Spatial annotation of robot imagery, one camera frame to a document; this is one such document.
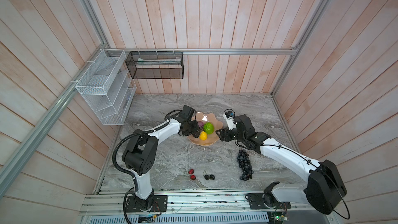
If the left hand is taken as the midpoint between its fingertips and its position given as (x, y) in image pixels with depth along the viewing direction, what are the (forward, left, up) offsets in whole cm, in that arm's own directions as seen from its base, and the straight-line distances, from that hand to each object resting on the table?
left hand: (197, 132), depth 92 cm
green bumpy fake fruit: (+3, -7, +1) cm, 7 cm away
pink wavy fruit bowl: (-2, -9, -3) cm, 10 cm away
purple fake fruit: (+6, -2, -1) cm, 6 cm away
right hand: (-2, -13, +8) cm, 15 cm away
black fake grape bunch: (-17, -25, -2) cm, 31 cm away
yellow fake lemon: (-1, -3, -2) cm, 4 cm away
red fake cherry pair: (-22, +4, -5) cm, 23 cm away
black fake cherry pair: (-24, -5, -4) cm, 25 cm away
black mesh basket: (+43, +29, +18) cm, 55 cm away
